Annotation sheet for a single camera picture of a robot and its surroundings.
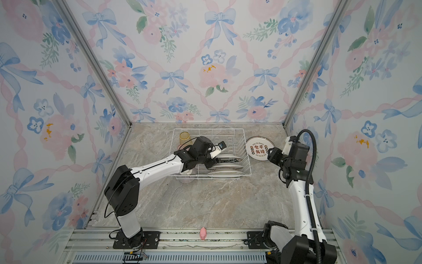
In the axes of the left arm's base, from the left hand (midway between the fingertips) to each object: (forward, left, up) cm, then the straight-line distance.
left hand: (217, 152), depth 86 cm
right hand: (-3, -27, +6) cm, 27 cm away
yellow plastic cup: (+15, +20, -6) cm, 25 cm away
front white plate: (-10, -4, -5) cm, 12 cm away
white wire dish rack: (+24, -13, -17) cm, 32 cm away
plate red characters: (+15, -26, -15) cm, 34 cm away
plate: (-7, -5, -2) cm, 9 cm away
